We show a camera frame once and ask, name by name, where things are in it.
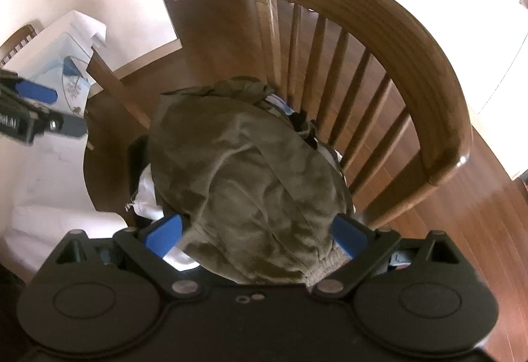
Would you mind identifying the wooden slat-back chair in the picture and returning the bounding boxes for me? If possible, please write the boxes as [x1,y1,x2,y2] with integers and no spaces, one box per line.
[0,24,44,67]
[82,0,473,231]

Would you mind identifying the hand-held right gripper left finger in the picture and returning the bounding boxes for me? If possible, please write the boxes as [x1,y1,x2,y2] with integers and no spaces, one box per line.
[49,213,207,301]

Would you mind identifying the light blue striped garment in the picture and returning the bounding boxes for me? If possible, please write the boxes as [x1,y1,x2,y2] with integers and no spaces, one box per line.
[264,93,295,115]

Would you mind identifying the olive green pants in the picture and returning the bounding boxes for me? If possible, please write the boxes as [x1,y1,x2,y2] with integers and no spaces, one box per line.
[146,76,355,288]

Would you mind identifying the black garment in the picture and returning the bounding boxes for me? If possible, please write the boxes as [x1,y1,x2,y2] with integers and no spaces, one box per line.
[126,135,151,201]

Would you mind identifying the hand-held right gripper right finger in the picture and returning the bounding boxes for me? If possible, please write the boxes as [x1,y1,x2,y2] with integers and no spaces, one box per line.
[309,213,467,301]

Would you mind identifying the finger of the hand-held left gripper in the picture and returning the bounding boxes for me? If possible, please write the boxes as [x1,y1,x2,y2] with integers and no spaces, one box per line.
[47,112,86,138]
[14,79,58,104]

